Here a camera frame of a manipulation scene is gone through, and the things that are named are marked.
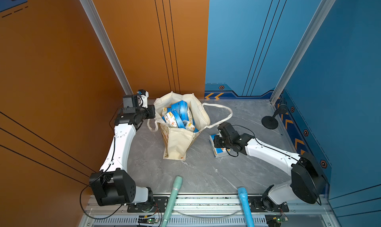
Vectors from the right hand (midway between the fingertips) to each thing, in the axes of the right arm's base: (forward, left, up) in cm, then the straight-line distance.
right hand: (214, 140), depth 86 cm
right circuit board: (-37, -27, -10) cm, 47 cm away
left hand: (+12, +33, +17) cm, 39 cm away
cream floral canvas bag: (-4, +21, +6) cm, 22 cm away
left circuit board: (-37, +32, -10) cm, 51 cm away
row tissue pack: (+15, +19, +12) cm, 27 cm away
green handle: (-22, +20, -7) cm, 31 cm away
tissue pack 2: (-5, -2, -3) cm, 7 cm away
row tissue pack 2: (+4, +25, +16) cm, 29 cm away
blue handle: (-27, -13, -8) cm, 31 cm away
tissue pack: (+6, +14, +7) cm, 17 cm away
